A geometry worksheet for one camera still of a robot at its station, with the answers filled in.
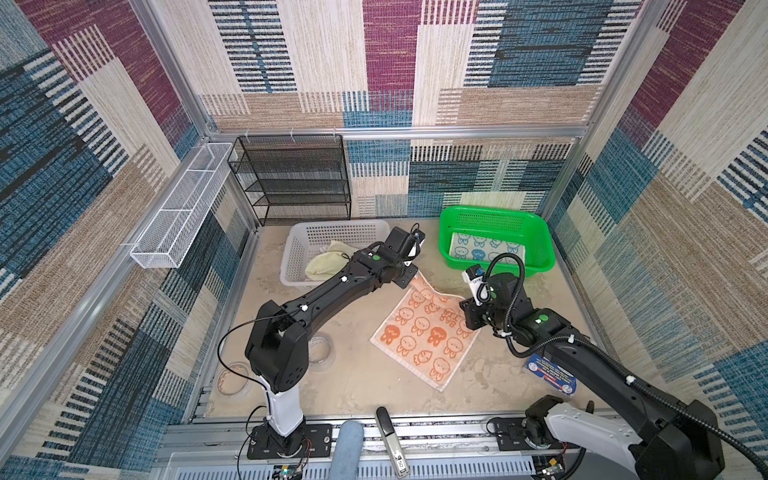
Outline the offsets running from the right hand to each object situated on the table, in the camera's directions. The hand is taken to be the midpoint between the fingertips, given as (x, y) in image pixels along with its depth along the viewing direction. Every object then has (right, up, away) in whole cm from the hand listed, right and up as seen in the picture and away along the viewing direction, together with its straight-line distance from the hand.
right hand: (463, 308), depth 81 cm
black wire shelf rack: (-53, +41, +27) cm, 73 cm away
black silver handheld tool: (-18, -32, -13) cm, 39 cm away
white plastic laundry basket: (-50, +20, +27) cm, 60 cm away
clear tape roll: (-39, -14, +6) cm, 42 cm away
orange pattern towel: (-10, -10, +11) cm, 17 cm away
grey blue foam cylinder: (-30, -32, -13) cm, 45 cm away
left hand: (-15, +12, +6) cm, 20 cm away
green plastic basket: (+33, +15, +26) cm, 45 cm away
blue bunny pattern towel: (+14, +16, +28) cm, 35 cm away
